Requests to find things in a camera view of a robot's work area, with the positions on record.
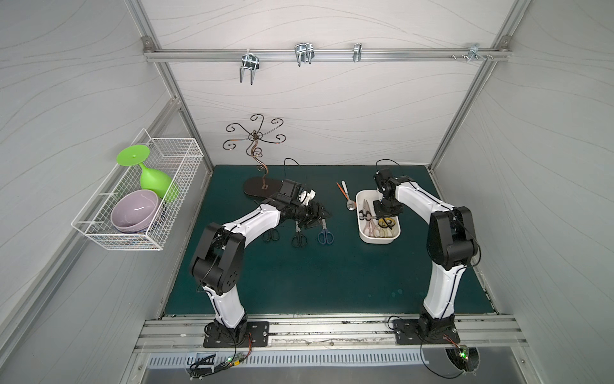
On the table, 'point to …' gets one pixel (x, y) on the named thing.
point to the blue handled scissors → (324, 235)
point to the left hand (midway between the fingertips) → (329, 219)
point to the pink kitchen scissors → (369, 229)
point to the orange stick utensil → (342, 191)
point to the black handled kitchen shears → (365, 213)
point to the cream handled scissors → (383, 233)
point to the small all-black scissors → (272, 234)
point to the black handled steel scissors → (299, 240)
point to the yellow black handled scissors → (385, 222)
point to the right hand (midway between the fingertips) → (387, 211)
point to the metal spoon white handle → (351, 204)
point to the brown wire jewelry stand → (262, 186)
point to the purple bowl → (133, 211)
